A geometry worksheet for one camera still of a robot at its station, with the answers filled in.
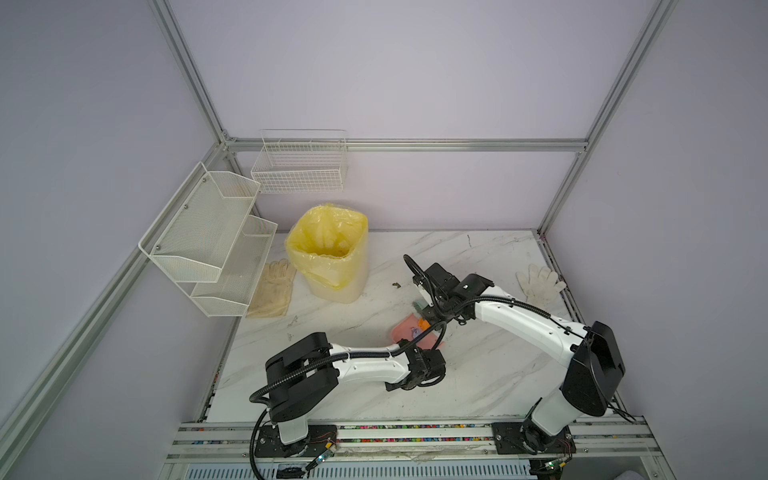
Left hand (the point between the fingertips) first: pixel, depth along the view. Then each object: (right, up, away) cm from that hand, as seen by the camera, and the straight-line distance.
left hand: (381, 361), depth 83 cm
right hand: (+14, +14, 0) cm, 20 cm away
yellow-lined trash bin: (-20, +33, +21) cm, 44 cm away
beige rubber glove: (-39, +15, +19) cm, 46 cm away
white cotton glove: (+56, +18, +22) cm, 63 cm away
